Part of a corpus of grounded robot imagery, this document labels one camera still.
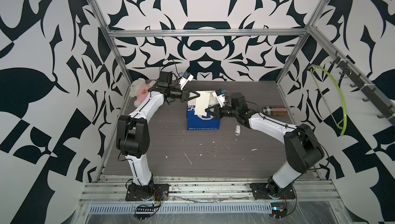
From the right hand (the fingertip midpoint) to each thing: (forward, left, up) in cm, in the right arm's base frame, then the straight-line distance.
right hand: (206, 108), depth 84 cm
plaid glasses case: (+9, -45, -16) cm, 49 cm away
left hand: (+6, +4, +6) cm, 9 cm away
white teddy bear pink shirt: (+22, +44, -8) cm, 49 cm away
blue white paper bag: (-3, +4, -10) cm, 11 cm away
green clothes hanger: (-14, -58, +11) cm, 61 cm away
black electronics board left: (-43, +30, -20) cm, 56 cm away
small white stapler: (-5, -19, -15) cm, 25 cm away
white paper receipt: (+2, +2, +3) cm, 4 cm away
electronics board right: (-43, -32, -19) cm, 57 cm away
